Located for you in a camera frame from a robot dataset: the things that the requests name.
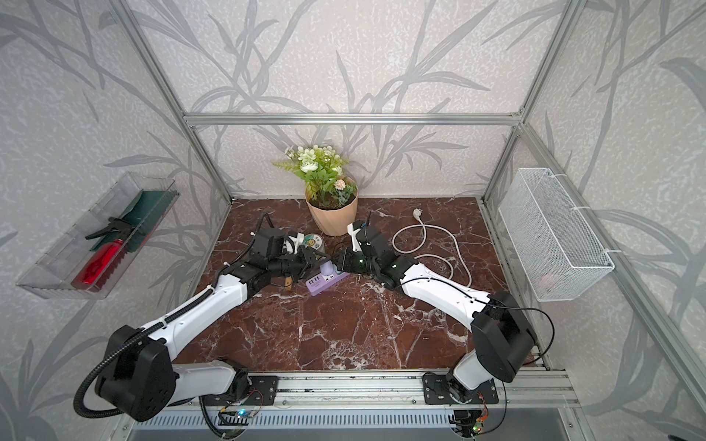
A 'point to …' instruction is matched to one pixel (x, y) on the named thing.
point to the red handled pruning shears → (97, 270)
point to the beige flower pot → (336, 221)
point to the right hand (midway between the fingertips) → (328, 258)
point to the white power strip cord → (437, 256)
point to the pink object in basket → (546, 280)
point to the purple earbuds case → (327, 268)
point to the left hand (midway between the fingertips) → (330, 262)
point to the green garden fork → (289, 282)
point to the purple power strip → (322, 282)
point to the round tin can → (313, 241)
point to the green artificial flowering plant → (321, 169)
